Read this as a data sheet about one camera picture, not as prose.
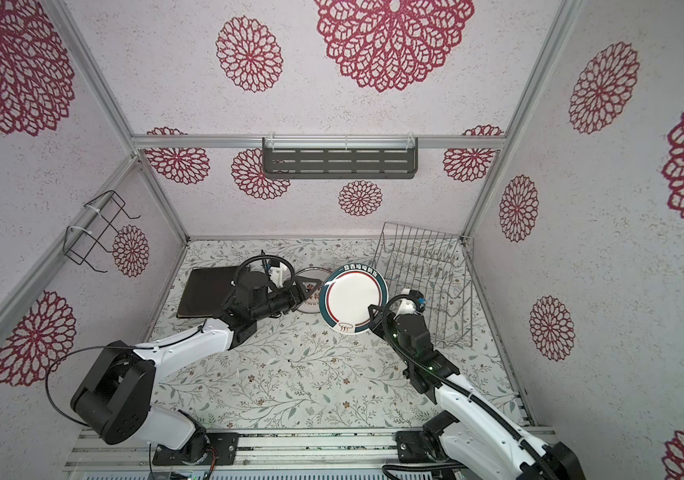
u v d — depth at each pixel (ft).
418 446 2.40
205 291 3.37
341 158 3.13
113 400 1.42
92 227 2.51
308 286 2.61
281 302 2.43
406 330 1.94
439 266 3.58
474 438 1.60
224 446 2.42
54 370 2.29
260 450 2.45
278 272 2.54
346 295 2.72
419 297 2.33
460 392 1.71
